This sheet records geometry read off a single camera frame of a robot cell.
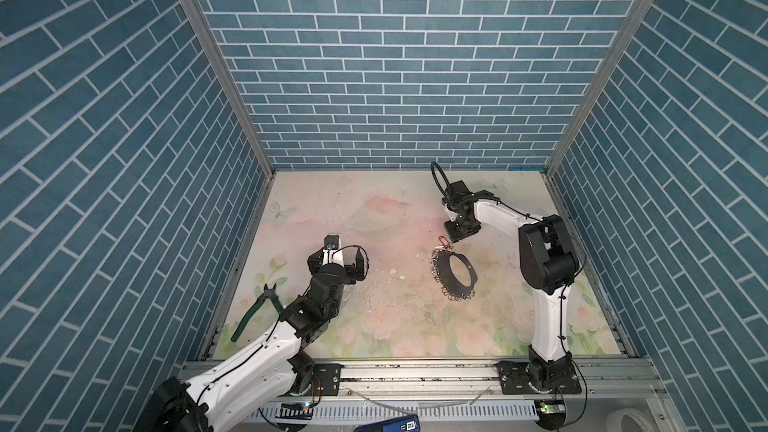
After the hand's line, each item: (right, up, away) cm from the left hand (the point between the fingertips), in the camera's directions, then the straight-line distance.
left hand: (351, 250), depth 81 cm
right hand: (+34, +2, +20) cm, 39 cm away
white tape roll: (+62, -36, -14) cm, 73 cm away
